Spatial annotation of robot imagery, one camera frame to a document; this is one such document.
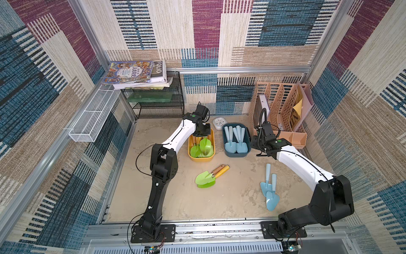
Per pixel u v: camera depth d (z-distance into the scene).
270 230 0.73
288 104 1.08
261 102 0.99
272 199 0.83
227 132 1.05
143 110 1.19
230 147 0.99
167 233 0.73
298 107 0.90
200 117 0.72
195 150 0.99
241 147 1.01
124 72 0.81
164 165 0.58
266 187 0.87
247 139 1.00
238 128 1.04
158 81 0.81
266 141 0.65
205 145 0.94
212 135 0.87
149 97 0.97
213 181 0.89
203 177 0.91
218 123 1.13
